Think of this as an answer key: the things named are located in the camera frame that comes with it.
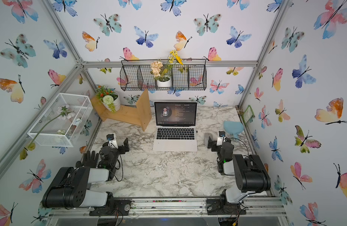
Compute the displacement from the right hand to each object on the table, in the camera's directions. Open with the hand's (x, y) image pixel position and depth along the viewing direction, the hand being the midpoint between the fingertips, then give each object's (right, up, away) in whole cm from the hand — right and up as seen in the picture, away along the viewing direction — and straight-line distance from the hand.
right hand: (218, 135), depth 92 cm
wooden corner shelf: (-54, +14, +16) cm, 58 cm away
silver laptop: (-28, +7, +15) cm, 33 cm away
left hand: (-62, -1, -2) cm, 62 cm away
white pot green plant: (-72, +24, +3) cm, 76 cm away
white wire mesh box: (-86, +8, -19) cm, 88 cm away
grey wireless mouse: (-6, -2, +10) cm, 12 cm away
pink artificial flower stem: (-84, +14, -18) cm, 87 cm away
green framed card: (+28, +14, +19) cm, 37 cm away
